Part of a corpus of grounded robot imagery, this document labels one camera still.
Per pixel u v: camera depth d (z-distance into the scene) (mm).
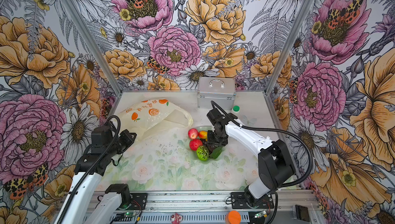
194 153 866
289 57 972
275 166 437
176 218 664
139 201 738
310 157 428
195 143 853
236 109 990
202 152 795
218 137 717
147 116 871
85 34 878
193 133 872
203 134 893
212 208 739
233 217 630
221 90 1029
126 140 662
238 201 734
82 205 447
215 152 818
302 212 700
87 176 466
